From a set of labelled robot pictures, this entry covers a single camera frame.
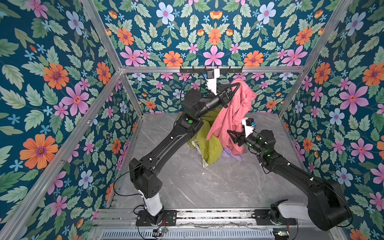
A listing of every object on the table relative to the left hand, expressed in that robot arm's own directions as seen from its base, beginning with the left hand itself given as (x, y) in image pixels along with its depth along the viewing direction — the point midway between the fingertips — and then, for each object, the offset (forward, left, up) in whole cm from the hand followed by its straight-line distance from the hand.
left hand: (243, 79), depth 51 cm
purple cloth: (+2, -3, -56) cm, 56 cm away
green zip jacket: (0, +10, -45) cm, 46 cm away
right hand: (+3, -2, -31) cm, 31 cm away
